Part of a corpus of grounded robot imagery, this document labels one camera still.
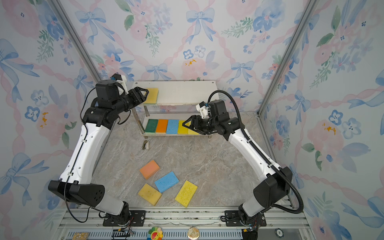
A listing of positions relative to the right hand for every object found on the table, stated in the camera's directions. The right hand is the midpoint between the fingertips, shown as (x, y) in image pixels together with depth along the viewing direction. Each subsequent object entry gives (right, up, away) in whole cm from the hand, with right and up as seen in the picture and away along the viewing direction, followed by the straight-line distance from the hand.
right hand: (186, 125), depth 72 cm
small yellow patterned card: (-48, -51, -3) cm, 71 cm away
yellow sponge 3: (0, -37, +8) cm, 38 cm away
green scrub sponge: (-25, 0, +29) cm, 38 cm away
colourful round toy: (-14, -50, -3) cm, 52 cm away
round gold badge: (+4, -51, -2) cm, 51 cm away
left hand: (-19, +16, -4) cm, 25 cm away
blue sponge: (-11, -1, +29) cm, 31 cm away
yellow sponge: (-5, -3, +29) cm, 29 cm away
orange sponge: (-18, 0, +30) cm, 35 cm away
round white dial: (+44, -51, -2) cm, 67 cm away
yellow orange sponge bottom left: (-20, -37, +8) cm, 43 cm away
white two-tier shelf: (-6, +13, +7) cm, 16 cm away
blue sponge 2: (-12, -32, +12) cm, 36 cm away
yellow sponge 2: (+3, -4, +3) cm, 5 cm away
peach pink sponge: (-23, -27, +18) cm, 39 cm away
